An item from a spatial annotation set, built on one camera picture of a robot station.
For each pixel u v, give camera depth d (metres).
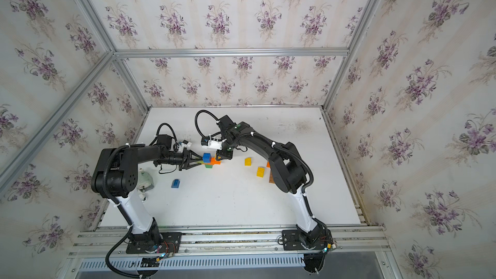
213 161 0.90
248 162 0.95
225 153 0.80
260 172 0.90
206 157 0.88
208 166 0.93
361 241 0.75
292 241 0.73
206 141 0.78
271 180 0.88
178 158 0.84
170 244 0.72
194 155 0.89
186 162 0.84
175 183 0.86
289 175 0.53
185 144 0.93
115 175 0.50
